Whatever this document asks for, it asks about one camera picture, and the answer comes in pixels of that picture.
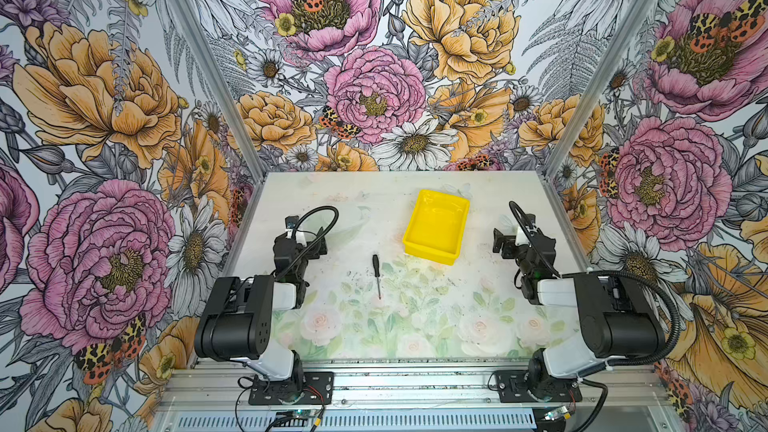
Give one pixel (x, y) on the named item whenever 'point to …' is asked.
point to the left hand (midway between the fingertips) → (308, 236)
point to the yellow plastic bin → (438, 227)
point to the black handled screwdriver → (377, 272)
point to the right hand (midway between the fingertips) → (510, 236)
